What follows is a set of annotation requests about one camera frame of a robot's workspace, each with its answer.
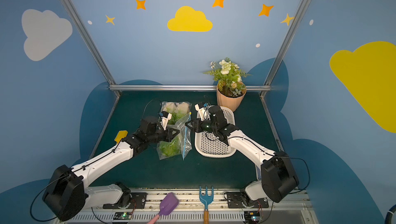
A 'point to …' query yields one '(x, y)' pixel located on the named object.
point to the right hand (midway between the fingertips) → (191, 121)
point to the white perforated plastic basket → (208, 145)
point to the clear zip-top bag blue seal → (181, 145)
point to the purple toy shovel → (167, 204)
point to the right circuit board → (251, 217)
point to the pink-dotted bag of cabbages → (178, 110)
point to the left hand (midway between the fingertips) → (182, 131)
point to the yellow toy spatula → (121, 134)
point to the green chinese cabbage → (170, 148)
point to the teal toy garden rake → (206, 199)
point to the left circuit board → (122, 216)
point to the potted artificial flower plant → (230, 90)
